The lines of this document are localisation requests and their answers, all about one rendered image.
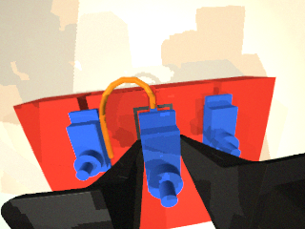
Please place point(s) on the red flat plate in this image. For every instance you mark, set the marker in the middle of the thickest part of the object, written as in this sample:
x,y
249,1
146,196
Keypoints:
x,y
230,114

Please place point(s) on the blue micro servo with orange cable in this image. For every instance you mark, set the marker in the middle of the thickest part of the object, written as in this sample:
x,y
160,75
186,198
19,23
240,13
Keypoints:
x,y
160,139

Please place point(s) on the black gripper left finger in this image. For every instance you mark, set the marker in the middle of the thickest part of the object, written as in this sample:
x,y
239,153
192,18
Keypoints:
x,y
113,201

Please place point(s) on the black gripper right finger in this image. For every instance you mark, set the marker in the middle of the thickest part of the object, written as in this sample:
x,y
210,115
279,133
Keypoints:
x,y
234,190

